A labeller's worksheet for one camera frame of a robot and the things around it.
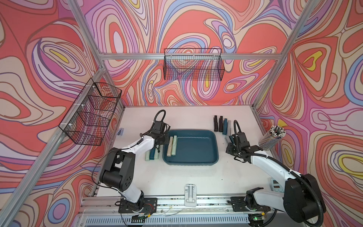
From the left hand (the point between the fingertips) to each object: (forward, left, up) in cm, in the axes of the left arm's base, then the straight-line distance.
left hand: (168, 139), depth 94 cm
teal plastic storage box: (-4, -18, -3) cm, 19 cm away
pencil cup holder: (-4, -65, +8) cm, 65 cm away
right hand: (-9, -41, -1) cm, 42 cm away
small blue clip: (+8, +35, -3) cm, 36 cm away
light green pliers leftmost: (-11, +12, -2) cm, 17 cm away
